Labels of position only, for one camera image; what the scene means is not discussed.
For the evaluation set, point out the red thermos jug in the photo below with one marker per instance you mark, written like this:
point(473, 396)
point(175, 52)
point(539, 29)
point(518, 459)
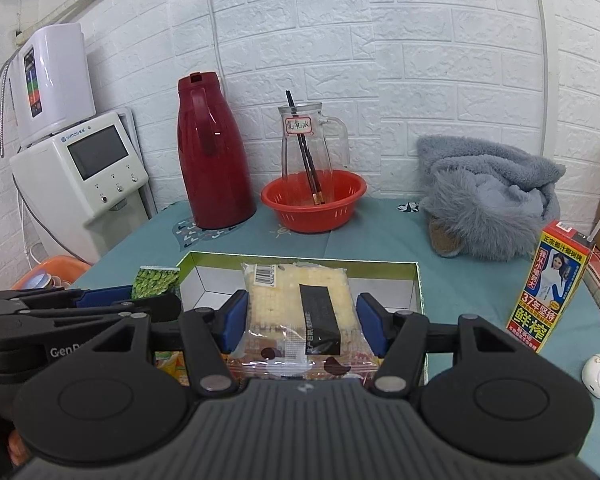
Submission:
point(215, 185)

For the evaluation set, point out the orange snack packet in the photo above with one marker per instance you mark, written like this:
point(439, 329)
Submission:
point(172, 366)

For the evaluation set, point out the red plastic basket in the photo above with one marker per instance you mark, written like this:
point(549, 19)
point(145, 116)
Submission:
point(310, 215)

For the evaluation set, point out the glass pitcher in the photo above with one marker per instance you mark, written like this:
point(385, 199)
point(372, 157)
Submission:
point(330, 150)

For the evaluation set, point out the green cardboard box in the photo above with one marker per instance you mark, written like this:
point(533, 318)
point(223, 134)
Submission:
point(205, 280)

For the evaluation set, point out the grey fuzzy cloth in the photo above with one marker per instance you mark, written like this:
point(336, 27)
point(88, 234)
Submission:
point(495, 195)

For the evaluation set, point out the black chopstick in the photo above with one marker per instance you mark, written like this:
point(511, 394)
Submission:
point(317, 187)
point(291, 105)

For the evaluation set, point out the blue lidded cup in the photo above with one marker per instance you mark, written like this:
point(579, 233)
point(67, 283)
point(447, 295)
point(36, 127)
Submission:
point(41, 280)

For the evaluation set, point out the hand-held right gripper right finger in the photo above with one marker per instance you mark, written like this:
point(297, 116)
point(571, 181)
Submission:
point(372, 325)

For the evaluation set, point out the white drinking straw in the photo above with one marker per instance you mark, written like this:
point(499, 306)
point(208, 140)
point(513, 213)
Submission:
point(596, 232)

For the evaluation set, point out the person's left hand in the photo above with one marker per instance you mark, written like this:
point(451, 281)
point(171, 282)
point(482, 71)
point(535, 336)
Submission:
point(17, 450)

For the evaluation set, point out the yellow drink carton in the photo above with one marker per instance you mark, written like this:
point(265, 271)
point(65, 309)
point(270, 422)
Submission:
point(550, 300)

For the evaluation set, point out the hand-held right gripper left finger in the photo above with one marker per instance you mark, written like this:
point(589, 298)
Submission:
point(232, 320)

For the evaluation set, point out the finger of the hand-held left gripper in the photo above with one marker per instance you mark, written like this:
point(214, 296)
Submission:
point(105, 296)
point(130, 312)

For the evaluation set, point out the white water purifier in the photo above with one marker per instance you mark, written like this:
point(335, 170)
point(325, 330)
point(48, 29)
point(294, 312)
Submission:
point(60, 85)

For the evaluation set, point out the teal tablecloth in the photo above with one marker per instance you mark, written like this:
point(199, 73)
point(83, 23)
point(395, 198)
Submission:
point(470, 300)

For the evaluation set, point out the white machine with screen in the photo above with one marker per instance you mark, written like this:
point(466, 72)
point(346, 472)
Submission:
point(80, 210)

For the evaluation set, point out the clear cracker packet black band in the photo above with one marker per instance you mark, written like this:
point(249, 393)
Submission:
point(290, 300)

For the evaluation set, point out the green pea snack packet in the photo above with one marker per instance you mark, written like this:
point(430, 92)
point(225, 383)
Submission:
point(155, 280)

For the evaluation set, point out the orange plastic basket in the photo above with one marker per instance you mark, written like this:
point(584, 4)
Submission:
point(65, 267)

